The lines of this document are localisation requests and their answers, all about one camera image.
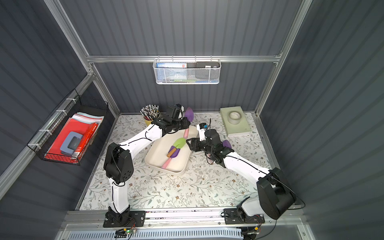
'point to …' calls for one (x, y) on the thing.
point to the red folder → (72, 125)
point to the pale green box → (243, 127)
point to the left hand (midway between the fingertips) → (192, 122)
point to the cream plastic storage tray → (157, 151)
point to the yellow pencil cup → (148, 122)
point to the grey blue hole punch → (70, 143)
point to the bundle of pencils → (150, 112)
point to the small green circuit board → (129, 231)
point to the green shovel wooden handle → (178, 143)
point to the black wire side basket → (88, 110)
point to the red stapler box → (86, 140)
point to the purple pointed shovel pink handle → (189, 114)
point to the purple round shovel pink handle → (175, 154)
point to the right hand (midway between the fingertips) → (189, 141)
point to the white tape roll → (234, 117)
